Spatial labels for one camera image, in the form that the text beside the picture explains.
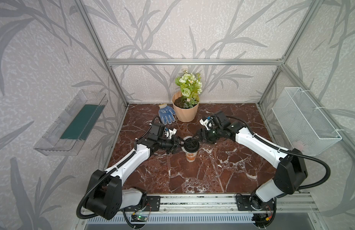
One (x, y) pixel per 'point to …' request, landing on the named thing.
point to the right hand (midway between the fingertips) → (194, 139)
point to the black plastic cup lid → (193, 146)
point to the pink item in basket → (298, 144)
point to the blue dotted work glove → (166, 113)
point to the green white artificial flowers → (191, 87)
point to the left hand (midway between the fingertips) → (186, 147)
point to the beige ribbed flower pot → (183, 114)
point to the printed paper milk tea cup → (191, 156)
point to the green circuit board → (139, 218)
